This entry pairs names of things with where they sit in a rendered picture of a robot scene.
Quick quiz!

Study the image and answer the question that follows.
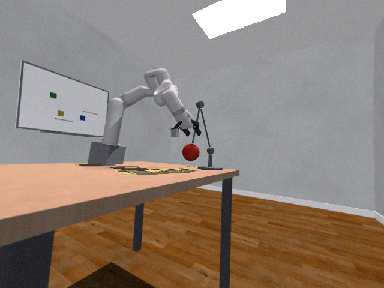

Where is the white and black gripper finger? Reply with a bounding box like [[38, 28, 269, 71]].
[[179, 127, 190, 137], [191, 120, 202, 136]]

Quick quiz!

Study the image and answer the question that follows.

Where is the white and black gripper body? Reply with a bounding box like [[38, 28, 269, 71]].
[[174, 110, 195, 129]]

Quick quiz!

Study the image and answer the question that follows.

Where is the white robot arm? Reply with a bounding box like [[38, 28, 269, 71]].
[[99, 68, 185, 146]]

